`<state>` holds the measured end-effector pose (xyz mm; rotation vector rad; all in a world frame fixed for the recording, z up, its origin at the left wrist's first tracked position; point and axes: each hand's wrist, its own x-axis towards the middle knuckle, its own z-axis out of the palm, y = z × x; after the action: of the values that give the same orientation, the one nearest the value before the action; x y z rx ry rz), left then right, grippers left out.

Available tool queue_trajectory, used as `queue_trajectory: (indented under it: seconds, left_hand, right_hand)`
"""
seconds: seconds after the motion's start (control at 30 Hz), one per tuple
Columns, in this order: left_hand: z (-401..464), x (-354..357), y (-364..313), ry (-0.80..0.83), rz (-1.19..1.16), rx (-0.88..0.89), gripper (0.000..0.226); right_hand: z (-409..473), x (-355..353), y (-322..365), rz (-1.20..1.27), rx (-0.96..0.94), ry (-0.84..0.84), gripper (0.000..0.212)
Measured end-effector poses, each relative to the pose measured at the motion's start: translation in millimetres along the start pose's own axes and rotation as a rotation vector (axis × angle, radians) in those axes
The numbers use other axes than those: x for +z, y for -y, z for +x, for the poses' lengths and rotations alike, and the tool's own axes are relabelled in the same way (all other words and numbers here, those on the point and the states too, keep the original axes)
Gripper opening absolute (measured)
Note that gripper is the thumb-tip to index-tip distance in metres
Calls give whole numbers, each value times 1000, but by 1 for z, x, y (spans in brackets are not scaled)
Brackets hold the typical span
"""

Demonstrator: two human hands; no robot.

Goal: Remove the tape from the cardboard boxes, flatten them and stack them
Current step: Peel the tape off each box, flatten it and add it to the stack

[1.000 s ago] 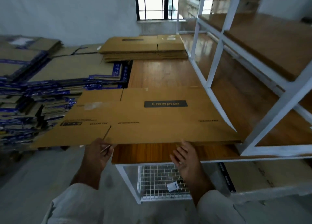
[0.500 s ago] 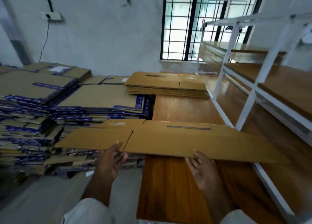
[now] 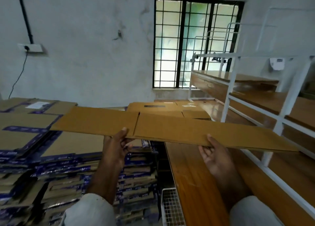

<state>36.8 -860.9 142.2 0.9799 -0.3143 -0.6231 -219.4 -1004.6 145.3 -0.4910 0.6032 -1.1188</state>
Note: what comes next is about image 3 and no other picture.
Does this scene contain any person's left hand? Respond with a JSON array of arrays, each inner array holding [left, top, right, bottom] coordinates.
[[102, 127, 136, 171]]

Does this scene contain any person's right hand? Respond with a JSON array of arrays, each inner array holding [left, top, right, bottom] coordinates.
[[198, 134, 234, 177]]

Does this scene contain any stack of cardboard boxes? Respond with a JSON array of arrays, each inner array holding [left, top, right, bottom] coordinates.
[[30, 130, 160, 224], [0, 98, 78, 221]]

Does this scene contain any brown cardboard box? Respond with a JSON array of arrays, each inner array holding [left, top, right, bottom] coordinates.
[[50, 107, 299, 152]]

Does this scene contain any stack of brown boxes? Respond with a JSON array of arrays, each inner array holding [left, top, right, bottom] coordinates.
[[127, 101, 212, 121]]

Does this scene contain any person's right forearm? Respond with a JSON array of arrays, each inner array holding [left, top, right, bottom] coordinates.
[[216, 169, 254, 212]]

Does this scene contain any person's left forearm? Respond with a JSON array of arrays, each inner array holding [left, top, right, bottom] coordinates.
[[86, 162, 124, 204]]

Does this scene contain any person's light grey shirt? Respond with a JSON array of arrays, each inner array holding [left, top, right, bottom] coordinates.
[[59, 193, 286, 226]]

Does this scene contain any wooden table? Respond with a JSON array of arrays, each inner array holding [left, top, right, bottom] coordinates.
[[165, 99, 315, 226]]

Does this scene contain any white metal shelf rack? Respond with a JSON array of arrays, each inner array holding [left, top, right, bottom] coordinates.
[[188, 7, 315, 219]]

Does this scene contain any black framed window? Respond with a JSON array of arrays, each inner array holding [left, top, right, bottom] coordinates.
[[153, 0, 245, 89]]

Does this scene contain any white wire mesh cage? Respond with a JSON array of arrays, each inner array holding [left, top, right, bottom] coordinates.
[[160, 186, 187, 226]]

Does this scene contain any white wall device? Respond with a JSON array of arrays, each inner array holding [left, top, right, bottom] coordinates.
[[269, 57, 286, 71]]

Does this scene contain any thin wall cable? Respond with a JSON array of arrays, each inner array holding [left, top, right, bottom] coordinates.
[[7, 0, 35, 100]]

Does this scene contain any white wall socket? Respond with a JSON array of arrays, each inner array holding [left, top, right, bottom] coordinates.
[[18, 43, 44, 54]]

